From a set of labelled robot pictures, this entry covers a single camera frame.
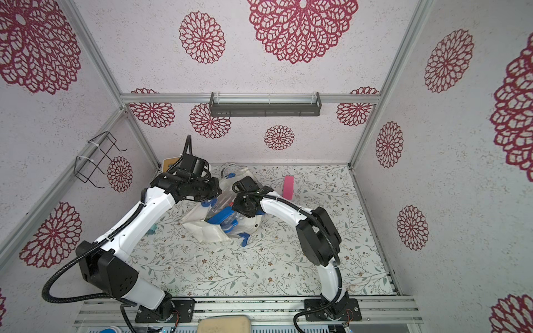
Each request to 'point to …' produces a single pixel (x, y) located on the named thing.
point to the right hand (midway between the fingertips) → (232, 206)
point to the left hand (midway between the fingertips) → (222, 192)
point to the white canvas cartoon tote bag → (198, 229)
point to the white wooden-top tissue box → (168, 163)
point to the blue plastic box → (225, 216)
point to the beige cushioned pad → (224, 324)
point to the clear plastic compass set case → (225, 200)
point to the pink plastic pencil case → (289, 187)
